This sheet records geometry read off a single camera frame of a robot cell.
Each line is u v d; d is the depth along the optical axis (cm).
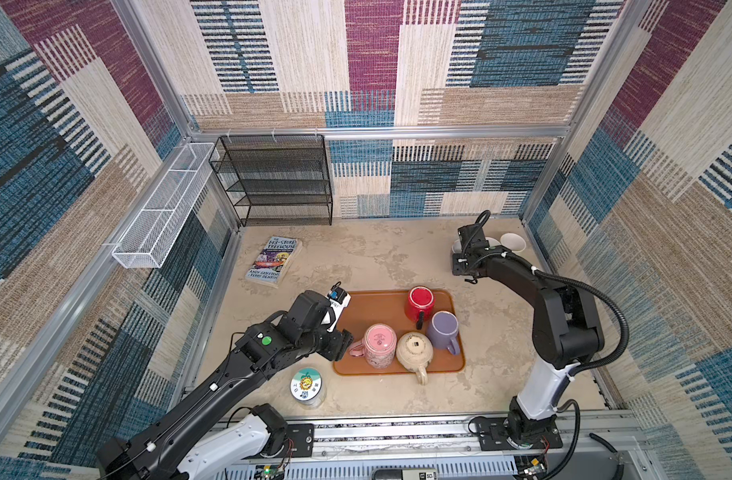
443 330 83
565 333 50
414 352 79
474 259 70
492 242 100
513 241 102
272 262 105
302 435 75
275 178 108
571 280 50
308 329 55
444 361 86
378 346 77
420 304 87
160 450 39
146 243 70
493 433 73
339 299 64
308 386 74
